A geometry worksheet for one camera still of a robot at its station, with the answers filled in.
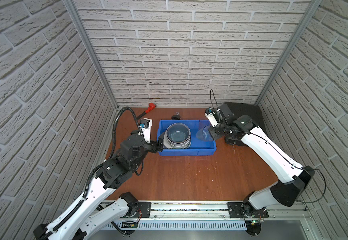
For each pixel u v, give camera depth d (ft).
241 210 2.36
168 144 2.90
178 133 3.02
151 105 3.91
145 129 1.72
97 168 1.47
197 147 3.18
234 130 1.62
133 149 1.43
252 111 3.60
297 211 2.48
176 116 3.71
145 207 2.45
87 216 1.34
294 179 1.32
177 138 3.01
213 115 1.94
